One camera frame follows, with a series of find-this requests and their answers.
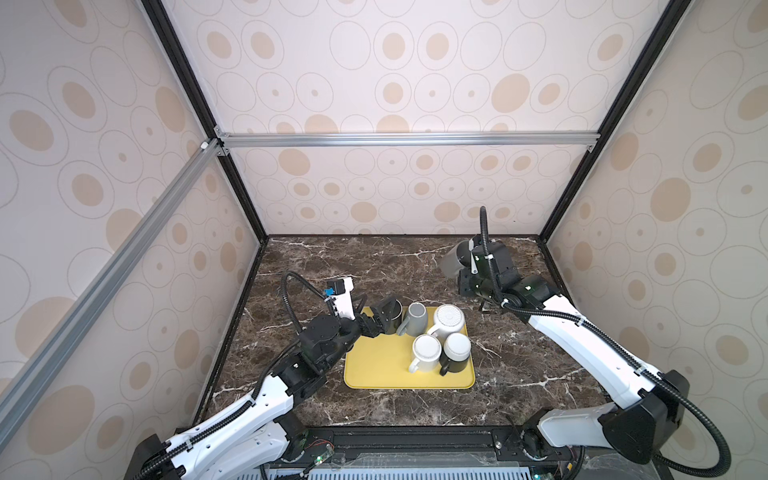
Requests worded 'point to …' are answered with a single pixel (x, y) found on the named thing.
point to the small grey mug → (416, 323)
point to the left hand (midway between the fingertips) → (388, 296)
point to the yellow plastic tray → (382, 361)
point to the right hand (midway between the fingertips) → (463, 274)
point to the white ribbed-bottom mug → (448, 319)
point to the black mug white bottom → (455, 354)
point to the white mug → (426, 353)
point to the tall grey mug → (455, 259)
